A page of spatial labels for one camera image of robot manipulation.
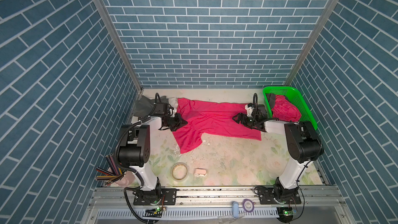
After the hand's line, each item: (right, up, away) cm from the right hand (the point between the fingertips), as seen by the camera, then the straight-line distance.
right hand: (236, 117), depth 99 cm
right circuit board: (+17, -41, -29) cm, 53 cm away
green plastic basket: (+44, +15, +12) cm, 48 cm away
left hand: (-31, -1, -5) cm, 32 cm away
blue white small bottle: (-6, -38, -31) cm, 49 cm away
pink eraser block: (-23, -26, -20) cm, 40 cm away
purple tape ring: (+3, -38, -27) cm, 46 cm away
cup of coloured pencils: (-60, -25, -28) cm, 71 cm away
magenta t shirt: (-20, 0, +4) cm, 21 cm away
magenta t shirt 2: (+31, +5, -1) cm, 31 cm away
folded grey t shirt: (-61, +7, +4) cm, 61 cm away
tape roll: (-34, -27, -17) cm, 46 cm away
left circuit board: (-44, -42, -27) cm, 67 cm away
